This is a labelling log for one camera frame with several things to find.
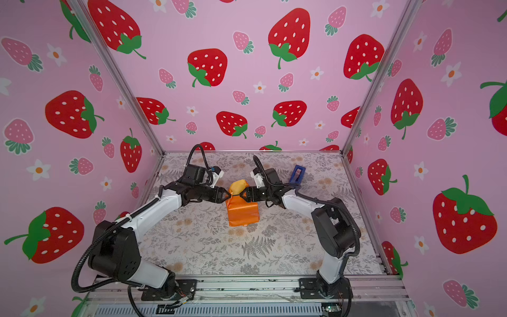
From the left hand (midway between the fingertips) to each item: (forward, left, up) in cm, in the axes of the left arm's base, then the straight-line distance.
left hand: (227, 193), depth 86 cm
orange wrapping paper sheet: (-7, -6, -6) cm, 11 cm away
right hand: (0, -7, -3) cm, 7 cm away
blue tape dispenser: (+18, -34, -8) cm, 39 cm away
